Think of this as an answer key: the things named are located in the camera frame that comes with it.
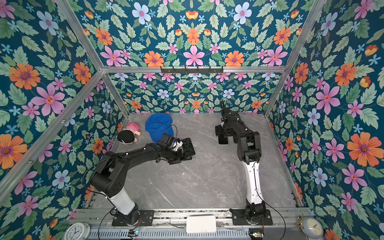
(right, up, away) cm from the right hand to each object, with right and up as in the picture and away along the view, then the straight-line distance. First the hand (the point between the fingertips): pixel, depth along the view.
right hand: (223, 133), depth 106 cm
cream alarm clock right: (+35, -42, -38) cm, 67 cm away
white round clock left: (-72, -44, -38) cm, 93 cm away
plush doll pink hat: (-64, -2, -8) cm, 65 cm away
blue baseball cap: (-48, +6, +2) cm, 48 cm away
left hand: (-23, -13, -19) cm, 32 cm away
